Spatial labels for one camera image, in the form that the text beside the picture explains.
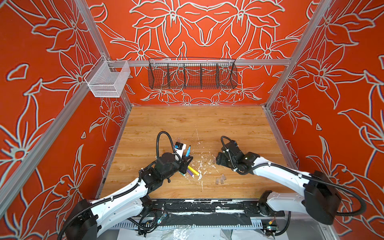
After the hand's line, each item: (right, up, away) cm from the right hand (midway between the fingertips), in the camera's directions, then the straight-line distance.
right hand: (218, 160), depth 84 cm
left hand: (-16, +4, -8) cm, 18 cm away
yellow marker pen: (-15, -6, +1) cm, 16 cm away
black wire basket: (-15, +54, +13) cm, 58 cm away
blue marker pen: (-17, +7, -11) cm, 22 cm away
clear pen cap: (+2, -10, -1) cm, 11 cm away
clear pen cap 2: (-1, -11, -2) cm, 12 cm away
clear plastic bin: (-70, +50, +9) cm, 86 cm away
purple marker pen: (-17, -7, +1) cm, 18 cm away
